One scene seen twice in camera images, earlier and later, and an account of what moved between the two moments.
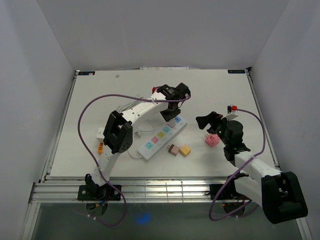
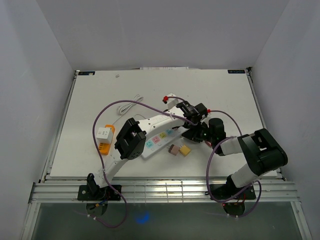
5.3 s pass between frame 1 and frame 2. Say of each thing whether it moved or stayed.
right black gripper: moved
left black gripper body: moved
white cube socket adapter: stayed
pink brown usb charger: stayed
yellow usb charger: stayed
